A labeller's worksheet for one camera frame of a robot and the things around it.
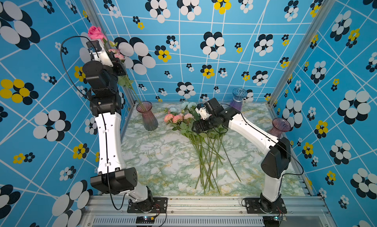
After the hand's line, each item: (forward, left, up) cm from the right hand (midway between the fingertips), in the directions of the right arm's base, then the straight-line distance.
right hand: (200, 126), depth 83 cm
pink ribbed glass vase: (+2, -47, -3) cm, 47 cm away
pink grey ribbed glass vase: (+9, +33, -9) cm, 36 cm away
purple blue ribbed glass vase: (+27, -27, 0) cm, 39 cm away
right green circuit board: (-42, -35, -20) cm, 58 cm away
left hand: (+7, +36, +41) cm, 55 cm away
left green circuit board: (-43, +28, -21) cm, 55 cm away
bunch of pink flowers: (-3, -5, -17) cm, 18 cm away
